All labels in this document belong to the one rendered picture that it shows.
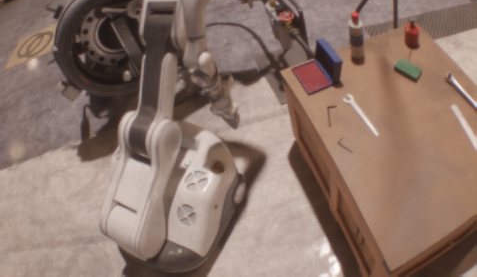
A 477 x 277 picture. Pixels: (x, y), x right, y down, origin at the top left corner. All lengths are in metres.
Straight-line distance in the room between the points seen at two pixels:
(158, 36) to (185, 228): 0.75
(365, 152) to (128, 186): 0.91
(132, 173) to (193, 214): 0.29
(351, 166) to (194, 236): 0.67
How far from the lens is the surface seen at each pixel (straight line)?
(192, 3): 1.23
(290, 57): 2.41
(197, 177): 1.57
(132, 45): 1.97
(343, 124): 1.46
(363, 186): 1.31
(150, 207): 1.48
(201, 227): 1.56
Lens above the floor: 1.62
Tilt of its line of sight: 49 degrees down
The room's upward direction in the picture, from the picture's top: 20 degrees counter-clockwise
